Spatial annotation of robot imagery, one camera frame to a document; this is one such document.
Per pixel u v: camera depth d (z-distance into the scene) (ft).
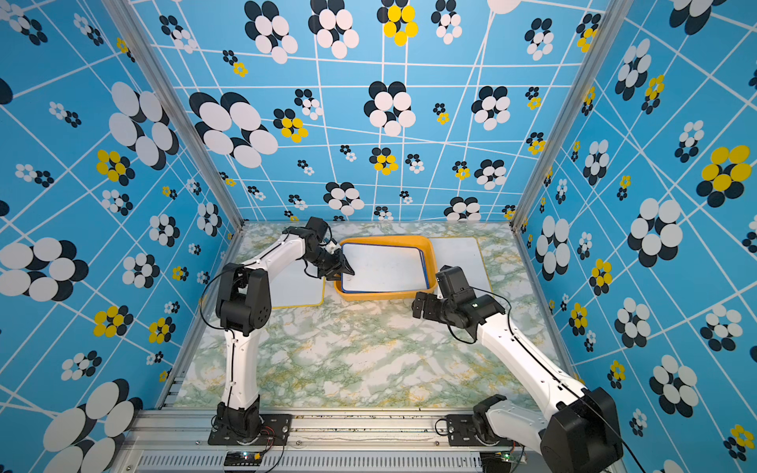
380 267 3.27
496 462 2.29
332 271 2.92
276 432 2.38
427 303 2.36
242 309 1.90
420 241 3.49
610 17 2.24
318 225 2.79
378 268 3.26
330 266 2.90
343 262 3.00
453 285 2.00
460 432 2.37
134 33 2.34
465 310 1.82
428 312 2.33
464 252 3.62
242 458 2.37
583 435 1.25
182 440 2.40
